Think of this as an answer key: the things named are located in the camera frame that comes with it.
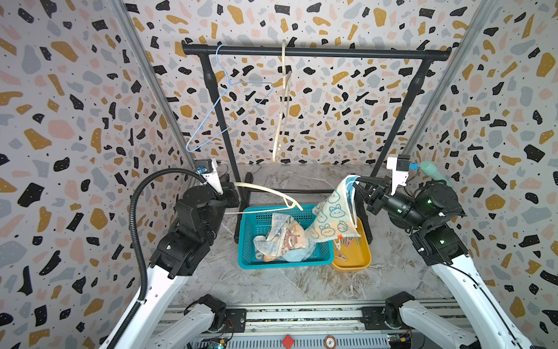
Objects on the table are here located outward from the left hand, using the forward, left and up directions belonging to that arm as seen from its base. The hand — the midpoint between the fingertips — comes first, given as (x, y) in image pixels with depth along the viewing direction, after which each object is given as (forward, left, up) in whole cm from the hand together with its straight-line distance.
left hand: (231, 175), depth 61 cm
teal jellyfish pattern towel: (-7, -30, -13) cm, 34 cm away
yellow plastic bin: (-7, -44, -41) cm, 61 cm away
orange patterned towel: (-3, -19, -34) cm, 39 cm away
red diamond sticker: (-36, -15, -41) cm, 56 cm away
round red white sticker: (-36, -29, -41) cm, 62 cm away
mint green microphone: (+9, -64, -7) cm, 65 cm away
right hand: (-6, -33, +4) cm, 34 cm away
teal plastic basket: (+7, -1, -37) cm, 38 cm away
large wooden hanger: (-4, -17, -9) cm, 20 cm away
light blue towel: (-10, -19, -34) cm, 40 cm away
